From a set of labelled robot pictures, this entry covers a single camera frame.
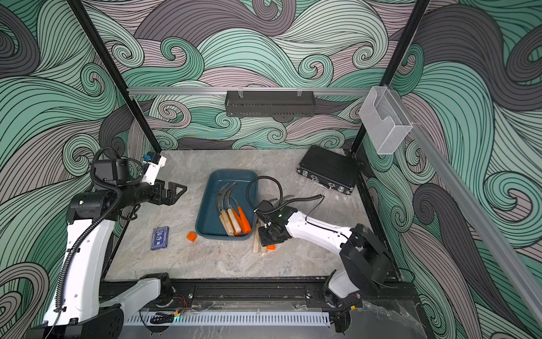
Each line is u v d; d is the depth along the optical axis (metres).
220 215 0.92
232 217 0.90
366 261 0.42
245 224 0.88
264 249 0.82
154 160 0.57
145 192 0.55
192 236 0.87
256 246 0.83
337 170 1.07
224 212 0.92
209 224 0.90
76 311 0.35
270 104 0.93
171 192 0.58
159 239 0.86
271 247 0.83
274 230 0.59
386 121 0.77
